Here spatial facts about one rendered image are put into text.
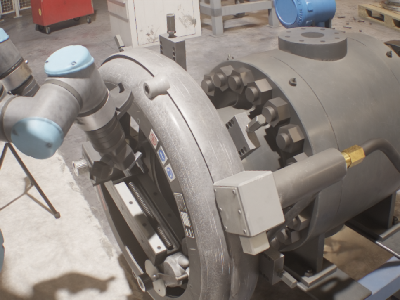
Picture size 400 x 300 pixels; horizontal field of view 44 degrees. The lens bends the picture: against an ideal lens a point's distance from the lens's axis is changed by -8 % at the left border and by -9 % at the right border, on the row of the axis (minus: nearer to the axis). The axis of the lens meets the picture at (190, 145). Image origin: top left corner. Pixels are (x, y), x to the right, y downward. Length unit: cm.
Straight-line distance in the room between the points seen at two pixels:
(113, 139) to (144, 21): 408
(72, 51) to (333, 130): 69
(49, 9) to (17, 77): 516
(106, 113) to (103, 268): 120
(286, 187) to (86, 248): 140
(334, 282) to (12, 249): 144
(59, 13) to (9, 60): 522
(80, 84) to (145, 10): 418
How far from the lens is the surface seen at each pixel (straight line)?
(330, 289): 159
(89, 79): 99
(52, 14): 656
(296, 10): 176
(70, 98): 95
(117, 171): 143
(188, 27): 533
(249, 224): 98
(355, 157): 119
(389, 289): 168
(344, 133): 139
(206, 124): 109
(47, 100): 94
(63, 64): 97
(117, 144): 111
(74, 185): 280
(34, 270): 225
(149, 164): 156
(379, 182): 155
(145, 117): 115
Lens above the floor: 131
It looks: 26 degrees down
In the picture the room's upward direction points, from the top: 6 degrees counter-clockwise
